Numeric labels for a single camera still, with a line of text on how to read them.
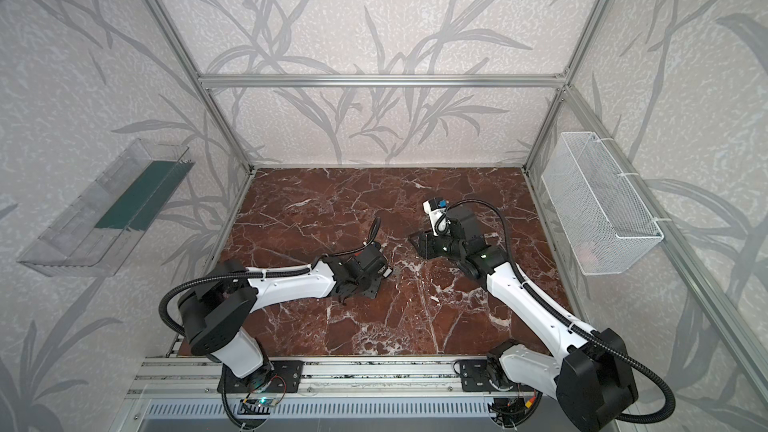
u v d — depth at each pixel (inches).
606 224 24.1
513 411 28.0
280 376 28.8
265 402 27.8
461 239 24.0
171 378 29.7
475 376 28.9
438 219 27.5
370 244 27.7
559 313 17.5
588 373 15.3
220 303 19.4
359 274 26.9
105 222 25.8
